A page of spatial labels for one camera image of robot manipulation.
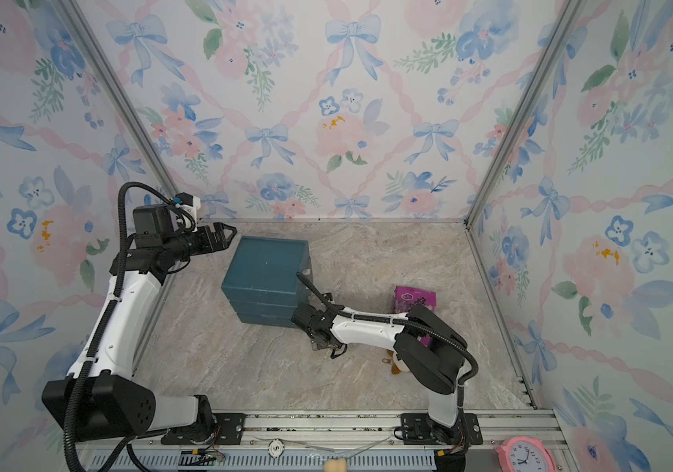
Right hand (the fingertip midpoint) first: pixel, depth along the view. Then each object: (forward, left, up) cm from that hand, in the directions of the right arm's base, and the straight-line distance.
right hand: (335, 333), depth 89 cm
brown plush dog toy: (-10, -17, -2) cm, 20 cm away
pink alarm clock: (-30, -45, 0) cm, 54 cm away
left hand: (+15, +29, +29) cm, 44 cm away
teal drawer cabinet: (+5, +19, +21) cm, 28 cm away
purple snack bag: (+10, -22, +4) cm, 24 cm away
